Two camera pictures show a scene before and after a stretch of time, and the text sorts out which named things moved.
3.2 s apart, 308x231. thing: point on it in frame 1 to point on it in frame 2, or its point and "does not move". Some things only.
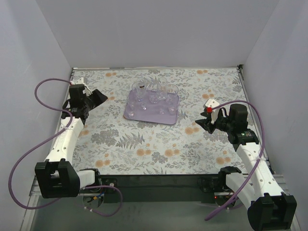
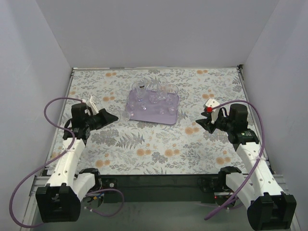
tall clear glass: (162, 88) does not move
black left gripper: (91, 100) to (101, 118)
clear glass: (172, 107) does not move
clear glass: (171, 92) does not move
